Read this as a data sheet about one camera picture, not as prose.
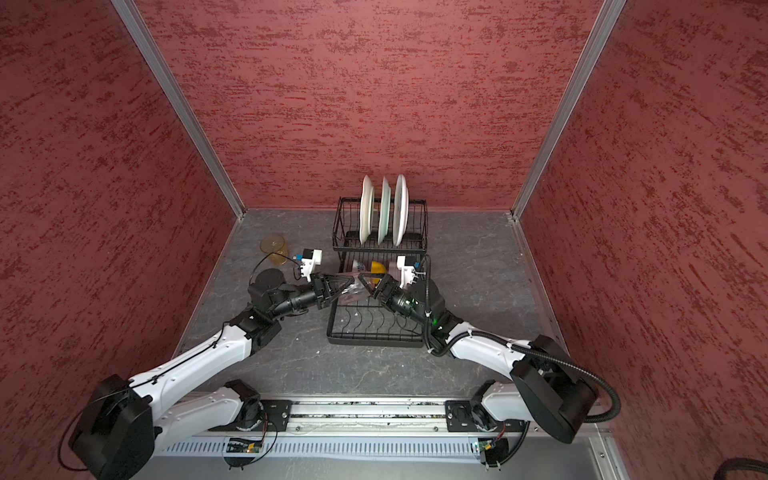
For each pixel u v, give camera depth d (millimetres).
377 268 906
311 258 710
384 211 736
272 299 609
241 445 726
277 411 744
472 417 655
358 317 917
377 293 673
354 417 757
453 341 572
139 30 731
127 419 396
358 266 901
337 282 697
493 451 706
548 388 436
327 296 664
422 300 578
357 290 725
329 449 775
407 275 725
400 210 717
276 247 1023
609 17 713
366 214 744
